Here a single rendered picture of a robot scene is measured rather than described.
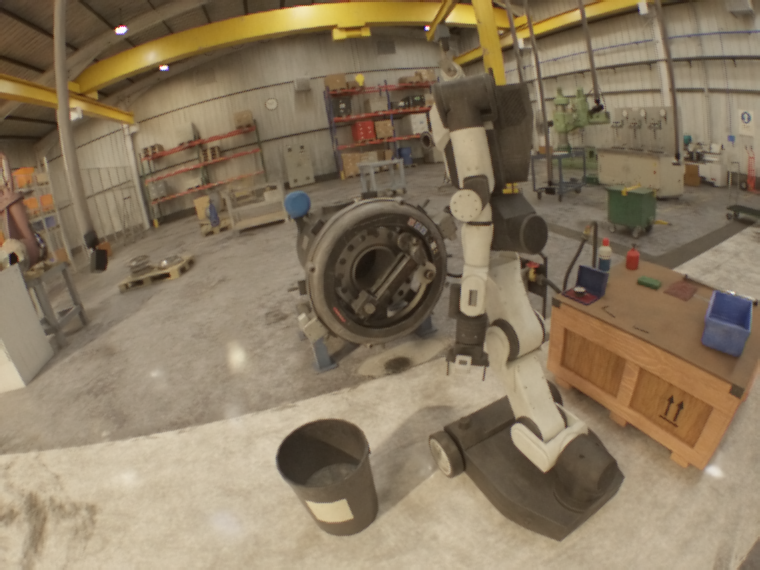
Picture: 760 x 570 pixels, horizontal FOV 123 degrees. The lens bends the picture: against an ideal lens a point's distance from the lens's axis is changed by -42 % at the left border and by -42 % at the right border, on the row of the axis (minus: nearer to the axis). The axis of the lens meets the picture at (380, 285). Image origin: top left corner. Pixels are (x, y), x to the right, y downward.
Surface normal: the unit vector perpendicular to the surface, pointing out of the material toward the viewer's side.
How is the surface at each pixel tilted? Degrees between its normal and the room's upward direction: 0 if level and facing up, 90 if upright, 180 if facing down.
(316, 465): 87
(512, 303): 59
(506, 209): 38
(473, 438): 45
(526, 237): 83
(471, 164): 85
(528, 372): 53
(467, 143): 85
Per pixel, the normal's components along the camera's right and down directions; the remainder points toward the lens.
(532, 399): 0.21, -0.31
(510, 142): -0.33, 0.33
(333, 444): 0.01, 0.33
